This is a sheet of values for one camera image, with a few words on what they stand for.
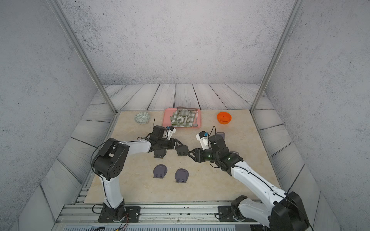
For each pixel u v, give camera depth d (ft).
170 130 2.96
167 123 3.76
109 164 1.67
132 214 2.40
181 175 2.82
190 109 4.05
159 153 3.14
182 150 3.12
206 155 2.19
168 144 2.85
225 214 2.38
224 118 3.67
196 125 3.64
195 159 2.28
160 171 2.92
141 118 3.76
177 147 2.85
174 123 3.65
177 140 2.90
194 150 2.29
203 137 2.30
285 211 1.27
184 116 3.54
